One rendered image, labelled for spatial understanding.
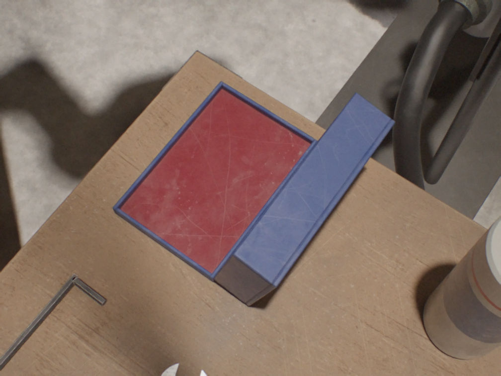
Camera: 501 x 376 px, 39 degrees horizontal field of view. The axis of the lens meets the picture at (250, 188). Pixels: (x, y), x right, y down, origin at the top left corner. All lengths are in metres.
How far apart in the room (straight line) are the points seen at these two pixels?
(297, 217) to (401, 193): 0.17
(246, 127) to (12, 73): 0.73
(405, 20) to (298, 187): 0.86
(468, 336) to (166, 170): 0.29
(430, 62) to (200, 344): 0.38
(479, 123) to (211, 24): 0.50
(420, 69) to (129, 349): 0.41
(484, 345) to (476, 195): 0.65
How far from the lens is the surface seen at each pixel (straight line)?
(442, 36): 0.78
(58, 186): 1.19
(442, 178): 1.19
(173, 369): 0.59
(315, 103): 1.23
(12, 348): 0.62
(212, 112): 0.67
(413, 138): 0.78
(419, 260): 0.63
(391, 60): 1.28
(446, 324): 0.56
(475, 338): 0.55
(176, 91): 0.69
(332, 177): 0.52
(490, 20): 1.02
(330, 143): 0.53
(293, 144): 0.65
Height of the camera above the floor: 1.06
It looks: 66 degrees down
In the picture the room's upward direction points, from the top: straight up
